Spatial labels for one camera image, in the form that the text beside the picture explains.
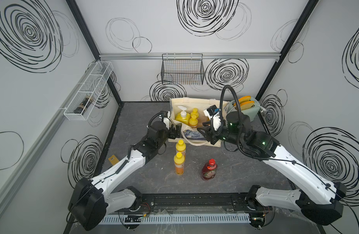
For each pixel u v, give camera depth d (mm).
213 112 519
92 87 736
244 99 929
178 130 695
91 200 384
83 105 669
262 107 963
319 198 377
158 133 562
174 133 692
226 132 515
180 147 732
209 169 711
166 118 641
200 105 867
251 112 963
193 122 831
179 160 681
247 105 908
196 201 756
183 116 826
